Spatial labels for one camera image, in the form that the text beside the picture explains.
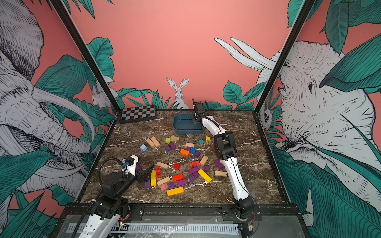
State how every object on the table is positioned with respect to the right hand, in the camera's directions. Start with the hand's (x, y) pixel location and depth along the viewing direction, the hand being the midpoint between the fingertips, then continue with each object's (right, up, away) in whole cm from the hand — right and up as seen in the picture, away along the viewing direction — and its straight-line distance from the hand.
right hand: (196, 114), depth 111 cm
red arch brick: (-3, -33, -22) cm, 39 cm away
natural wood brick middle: (-22, -33, -21) cm, 45 cm away
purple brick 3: (-28, -42, -29) cm, 58 cm away
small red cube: (-12, -34, -22) cm, 42 cm away
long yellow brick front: (-10, -44, -31) cm, 55 cm away
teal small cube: (+3, -20, -10) cm, 23 cm away
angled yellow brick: (+7, -40, -25) cm, 48 cm away
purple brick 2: (-9, -41, -28) cm, 50 cm away
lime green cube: (-20, -19, -9) cm, 29 cm away
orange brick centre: (-8, -26, -16) cm, 32 cm away
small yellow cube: (+8, -18, -9) cm, 21 cm away
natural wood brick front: (-19, -40, -27) cm, 52 cm away
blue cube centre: (-2, -25, -16) cm, 29 cm away
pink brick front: (-19, -43, -30) cm, 55 cm away
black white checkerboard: (-47, 0, +3) cm, 47 cm away
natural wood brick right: (+15, -37, -24) cm, 47 cm away
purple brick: (+14, -33, -19) cm, 41 cm away
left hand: (-26, -27, -34) cm, 51 cm away
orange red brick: (-11, -39, -27) cm, 48 cm away
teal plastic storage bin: (-10, -7, +2) cm, 12 cm away
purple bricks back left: (-17, -22, -13) cm, 31 cm away
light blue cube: (-35, -23, -15) cm, 45 cm away
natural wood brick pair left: (-31, -20, -10) cm, 38 cm away
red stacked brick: (-23, -36, -23) cm, 49 cm away
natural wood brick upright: (+5, -30, -20) cm, 36 cm away
